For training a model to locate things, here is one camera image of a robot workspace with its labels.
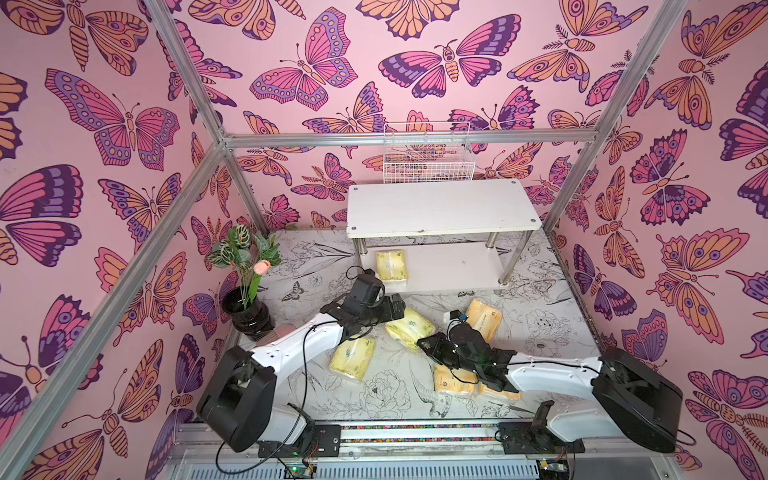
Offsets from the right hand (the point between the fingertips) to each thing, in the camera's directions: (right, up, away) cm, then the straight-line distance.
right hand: (411, 348), depth 81 cm
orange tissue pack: (+24, +5, +11) cm, 27 cm away
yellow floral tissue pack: (-6, +22, +16) cm, 28 cm away
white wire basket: (+7, +57, +23) cm, 62 cm away
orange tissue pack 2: (+10, -5, -10) cm, 15 cm away
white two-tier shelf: (+22, +33, +36) cm, 53 cm away
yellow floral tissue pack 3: (-16, -3, +3) cm, 17 cm away
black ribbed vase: (-45, +6, +4) cm, 46 cm away
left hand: (-4, +11, +5) cm, 12 cm away
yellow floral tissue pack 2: (0, +4, +4) cm, 6 cm away
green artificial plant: (-43, +27, -6) cm, 51 cm away
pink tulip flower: (-38, +22, -7) cm, 44 cm away
